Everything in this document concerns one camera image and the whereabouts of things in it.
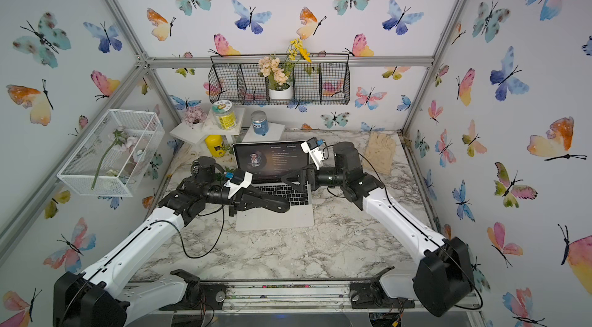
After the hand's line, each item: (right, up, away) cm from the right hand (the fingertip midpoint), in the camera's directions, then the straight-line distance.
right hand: (290, 176), depth 70 cm
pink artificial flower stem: (-55, +11, +5) cm, 56 cm away
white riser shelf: (-9, +15, +29) cm, 34 cm away
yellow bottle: (-36, +12, +32) cm, 49 cm away
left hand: (-7, -6, -2) cm, 9 cm away
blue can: (-14, +21, +25) cm, 35 cm away
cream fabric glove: (+41, +8, +42) cm, 59 cm away
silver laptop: (-10, +3, +25) cm, 27 cm away
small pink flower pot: (-39, +21, +21) cm, 49 cm away
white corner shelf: (-42, +15, +28) cm, 53 cm away
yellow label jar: (-25, +21, +16) cm, 37 cm away
